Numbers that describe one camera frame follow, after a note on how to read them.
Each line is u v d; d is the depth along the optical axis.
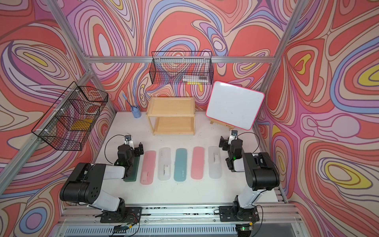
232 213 0.73
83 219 0.73
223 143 0.87
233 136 0.82
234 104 1.00
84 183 0.45
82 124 0.72
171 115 0.90
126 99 1.15
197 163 0.91
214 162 0.91
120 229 0.72
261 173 0.47
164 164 0.91
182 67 0.96
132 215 0.74
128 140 0.79
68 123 0.75
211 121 1.11
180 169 0.88
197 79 0.82
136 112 1.12
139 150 0.86
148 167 0.91
